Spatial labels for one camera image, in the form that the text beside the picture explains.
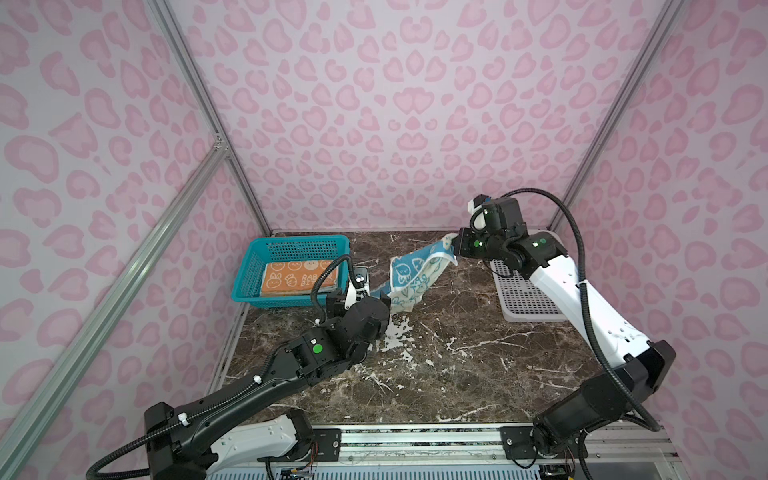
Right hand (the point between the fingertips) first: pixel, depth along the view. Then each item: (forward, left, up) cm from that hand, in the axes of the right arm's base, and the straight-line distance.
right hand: (453, 238), depth 75 cm
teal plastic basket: (0, +62, -25) cm, 67 cm away
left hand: (-13, +21, -4) cm, 25 cm away
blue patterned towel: (-3, +10, -11) cm, 15 cm away
